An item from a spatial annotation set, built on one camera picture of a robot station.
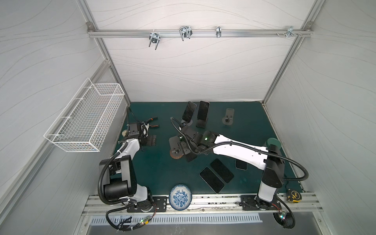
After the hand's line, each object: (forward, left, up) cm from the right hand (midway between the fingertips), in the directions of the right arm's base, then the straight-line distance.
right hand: (187, 139), depth 79 cm
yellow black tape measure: (-21, -57, -16) cm, 63 cm away
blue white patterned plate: (-25, +2, -16) cm, 30 cm away
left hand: (+7, +25, -10) cm, 28 cm away
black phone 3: (+28, -9, -6) cm, 30 cm away
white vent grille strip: (-37, +42, -17) cm, 58 cm away
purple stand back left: (+24, +2, -17) cm, 29 cm away
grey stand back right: (+29, -28, -17) cm, 44 cm away
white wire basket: (-4, +48, +15) cm, 50 cm away
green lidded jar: (+6, -51, -8) cm, 52 cm away
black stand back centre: (+26, -8, -20) cm, 33 cm away
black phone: (-12, -23, -18) cm, 32 cm away
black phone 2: (+25, +1, -6) cm, 26 cm away
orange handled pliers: (+25, +29, -15) cm, 42 cm away
